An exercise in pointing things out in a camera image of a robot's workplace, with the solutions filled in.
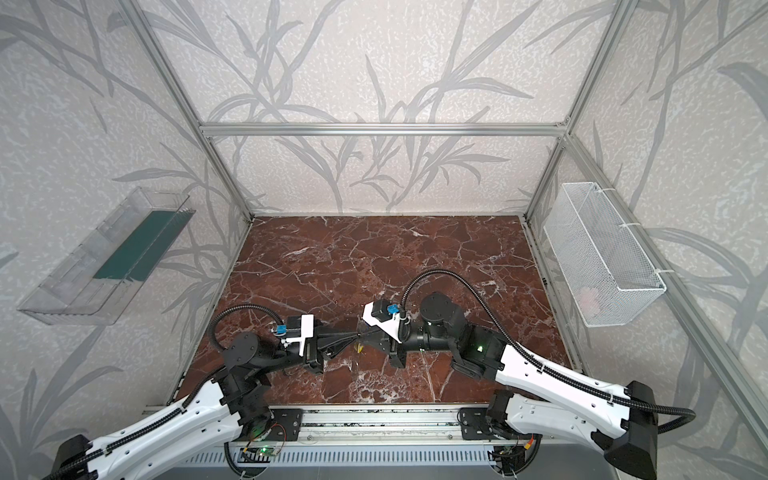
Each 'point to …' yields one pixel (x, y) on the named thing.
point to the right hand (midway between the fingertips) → (362, 326)
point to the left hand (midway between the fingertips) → (357, 331)
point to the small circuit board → (267, 451)
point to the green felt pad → (146, 247)
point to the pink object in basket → (588, 299)
